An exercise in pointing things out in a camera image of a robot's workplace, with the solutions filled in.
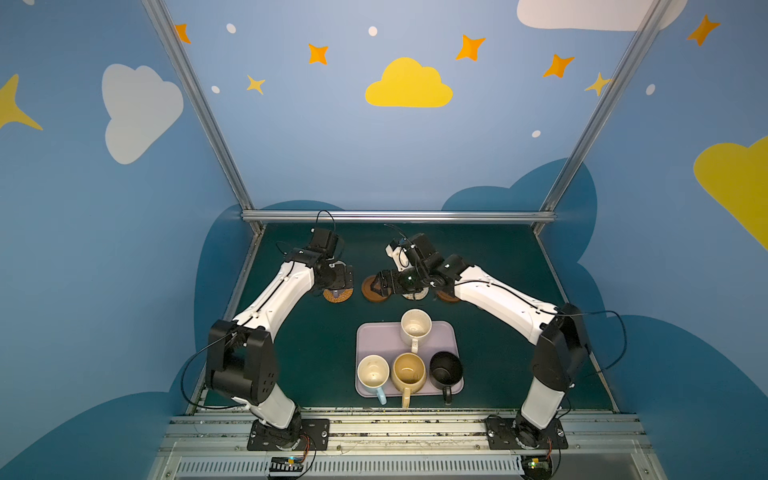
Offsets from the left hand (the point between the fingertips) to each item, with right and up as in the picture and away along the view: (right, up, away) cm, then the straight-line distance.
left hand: (334, 279), depth 89 cm
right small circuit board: (+53, -46, -15) cm, 72 cm away
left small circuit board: (-9, -45, -15) cm, 49 cm away
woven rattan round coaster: (+1, -7, +12) cm, 14 cm away
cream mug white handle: (+25, -16, +4) cm, 30 cm away
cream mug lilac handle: (0, -4, +5) cm, 7 cm away
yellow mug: (+22, -27, -4) cm, 35 cm away
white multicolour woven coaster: (+27, -6, +11) cm, 29 cm away
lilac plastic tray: (+36, -30, -7) cm, 47 cm away
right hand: (+15, -1, -7) cm, 17 cm away
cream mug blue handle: (+12, -26, -5) cm, 29 cm away
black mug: (+33, -26, -4) cm, 42 cm away
